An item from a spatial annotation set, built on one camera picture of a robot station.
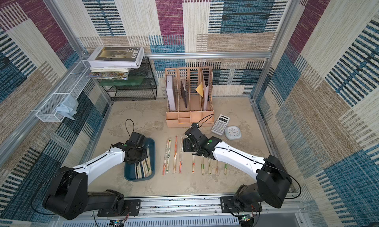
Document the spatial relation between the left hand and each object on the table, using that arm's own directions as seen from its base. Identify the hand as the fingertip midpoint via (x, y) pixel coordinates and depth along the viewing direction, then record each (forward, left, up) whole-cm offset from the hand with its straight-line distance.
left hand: (144, 155), depth 89 cm
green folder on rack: (+38, +11, +25) cm, 47 cm away
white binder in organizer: (+36, -15, +18) cm, 42 cm away
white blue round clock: (+15, -56, 0) cm, 57 cm away
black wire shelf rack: (+52, +6, +5) cm, 52 cm away
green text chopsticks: (-4, -35, -1) cm, 35 cm away
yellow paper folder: (+30, -34, +25) cm, 52 cm away
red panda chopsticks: (-5, -29, -2) cm, 30 cm away
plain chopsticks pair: (-6, -39, -2) cm, 39 cm away
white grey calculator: (+22, -49, 0) cm, 54 cm away
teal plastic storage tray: (-8, -2, 0) cm, 8 cm away
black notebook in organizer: (+43, -23, +17) cm, 52 cm away
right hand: (+2, -26, +10) cm, 28 cm away
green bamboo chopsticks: (-5, -14, -2) cm, 15 cm away
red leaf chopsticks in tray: (-4, -22, -1) cm, 22 cm away
